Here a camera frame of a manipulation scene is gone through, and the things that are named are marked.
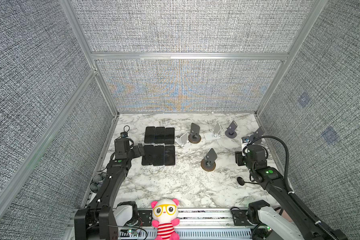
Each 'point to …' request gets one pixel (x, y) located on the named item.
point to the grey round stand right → (230, 132)
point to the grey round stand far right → (257, 134)
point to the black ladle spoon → (241, 181)
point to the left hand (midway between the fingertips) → (134, 147)
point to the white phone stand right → (214, 133)
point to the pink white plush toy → (165, 213)
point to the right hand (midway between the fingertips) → (242, 149)
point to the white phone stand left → (183, 141)
